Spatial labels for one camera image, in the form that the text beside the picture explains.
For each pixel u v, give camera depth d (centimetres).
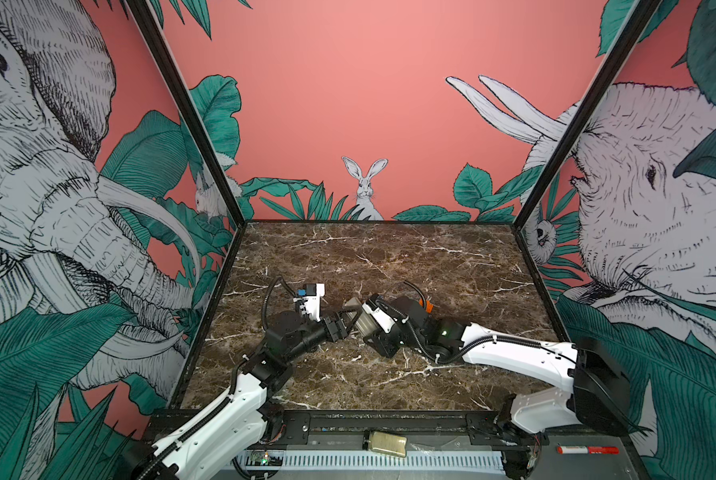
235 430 57
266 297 99
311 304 69
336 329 66
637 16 70
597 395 40
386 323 67
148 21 70
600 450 70
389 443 69
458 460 70
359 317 70
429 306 96
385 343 68
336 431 75
